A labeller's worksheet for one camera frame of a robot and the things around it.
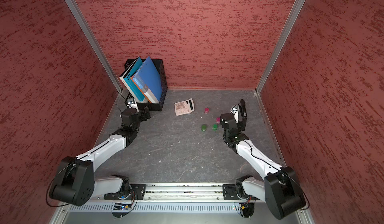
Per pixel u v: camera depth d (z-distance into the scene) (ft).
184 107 3.49
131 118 2.15
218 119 3.41
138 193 2.43
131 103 2.42
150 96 3.19
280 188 1.33
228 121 2.06
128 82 2.90
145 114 2.65
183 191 2.48
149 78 3.47
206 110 3.46
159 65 3.29
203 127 3.19
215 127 3.19
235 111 2.37
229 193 2.40
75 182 1.36
